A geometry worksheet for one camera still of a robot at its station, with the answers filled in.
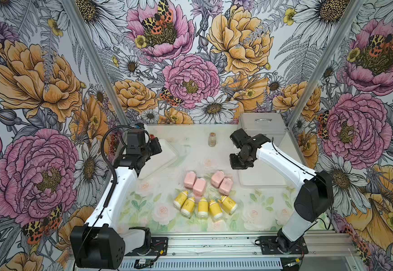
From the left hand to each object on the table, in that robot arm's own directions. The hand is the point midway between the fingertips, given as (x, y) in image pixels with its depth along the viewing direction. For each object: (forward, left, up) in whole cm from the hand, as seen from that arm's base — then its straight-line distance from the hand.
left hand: (158, 147), depth 81 cm
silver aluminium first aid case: (+23, -63, -7) cm, 67 cm away
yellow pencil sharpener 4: (-24, -26, -17) cm, 39 cm away
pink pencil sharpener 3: (-8, -28, -15) cm, 33 cm away
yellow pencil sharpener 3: (-25, -21, -16) cm, 36 cm away
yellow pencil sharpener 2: (-22, -14, -15) cm, 30 cm away
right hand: (-8, -37, -9) cm, 39 cm away
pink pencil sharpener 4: (-12, -32, -16) cm, 38 cm away
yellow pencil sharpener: (-19, -10, -16) cm, 27 cm away
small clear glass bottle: (+19, -28, -16) cm, 37 cm away
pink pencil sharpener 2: (-12, -19, -17) cm, 28 cm away
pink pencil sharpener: (-8, -14, -17) cm, 23 cm away
